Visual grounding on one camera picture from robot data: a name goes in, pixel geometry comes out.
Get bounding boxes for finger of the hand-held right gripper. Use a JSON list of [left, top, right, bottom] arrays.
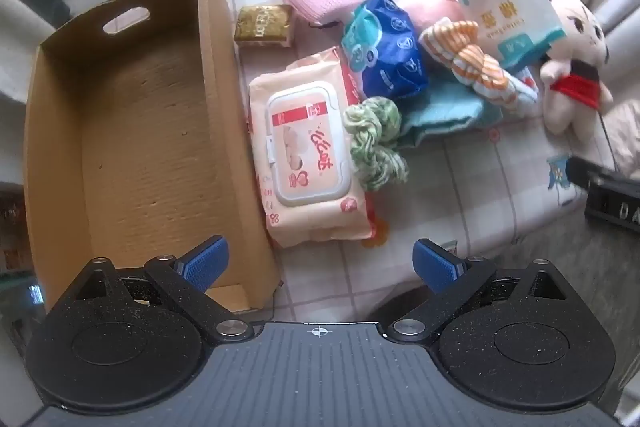
[[566, 156, 640, 195]]

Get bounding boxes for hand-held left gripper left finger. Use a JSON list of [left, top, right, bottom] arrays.
[[72, 235, 254, 344]]

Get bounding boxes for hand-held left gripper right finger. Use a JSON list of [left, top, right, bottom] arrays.
[[387, 238, 568, 344]]

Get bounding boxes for green white knotted cloth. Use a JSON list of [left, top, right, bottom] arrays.
[[343, 98, 410, 192]]

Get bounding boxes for brown cardboard box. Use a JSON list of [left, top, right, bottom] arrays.
[[22, 0, 281, 313]]

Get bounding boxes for teal towel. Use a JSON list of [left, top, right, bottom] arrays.
[[397, 82, 496, 148]]

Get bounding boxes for orange striped socks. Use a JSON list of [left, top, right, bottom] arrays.
[[419, 20, 538, 118]]

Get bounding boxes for blue plastic soft pack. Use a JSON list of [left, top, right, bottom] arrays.
[[341, 0, 431, 100]]

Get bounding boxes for pink plush toy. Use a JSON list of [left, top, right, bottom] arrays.
[[400, 0, 473, 32]]

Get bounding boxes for gold foil packet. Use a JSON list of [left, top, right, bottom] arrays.
[[233, 3, 297, 48]]

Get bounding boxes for black-haired doll in red dress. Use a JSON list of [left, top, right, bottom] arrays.
[[539, 0, 613, 138]]

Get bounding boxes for pink wet wipes pack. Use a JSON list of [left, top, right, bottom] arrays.
[[248, 47, 376, 249]]

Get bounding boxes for white curtain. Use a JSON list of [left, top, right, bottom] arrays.
[[0, 0, 56, 105]]

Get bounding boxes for black cable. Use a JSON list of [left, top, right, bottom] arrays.
[[269, 282, 284, 324]]

